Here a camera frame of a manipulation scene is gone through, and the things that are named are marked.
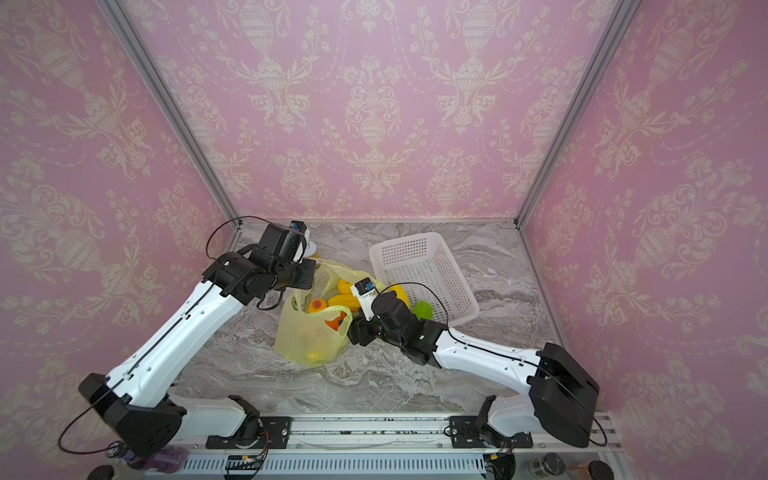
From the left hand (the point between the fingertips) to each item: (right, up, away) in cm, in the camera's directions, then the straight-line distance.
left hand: (311, 270), depth 74 cm
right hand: (+9, -12, +2) cm, 15 cm away
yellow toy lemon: (+5, -7, +21) cm, 23 cm away
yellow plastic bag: (+3, -15, -4) cm, 16 cm away
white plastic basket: (+31, -1, +32) cm, 45 cm away
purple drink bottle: (-33, -44, -4) cm, 55 cm away
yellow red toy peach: (-3, -12, +18) cm, 21 cm away
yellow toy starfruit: (+6, -11, +20) cm, 24 cm away
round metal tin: (+53, -39, -12) cm, 67 cm away
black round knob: (+63, -40, -13) cm, 76 cm away
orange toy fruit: (+6, -12, -3) cm, 14 cm away
